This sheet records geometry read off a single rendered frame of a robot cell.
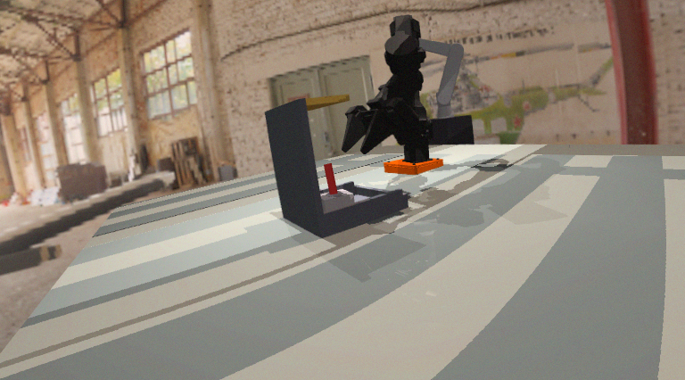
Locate red peg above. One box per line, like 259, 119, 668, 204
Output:
324, 163, 338, 194

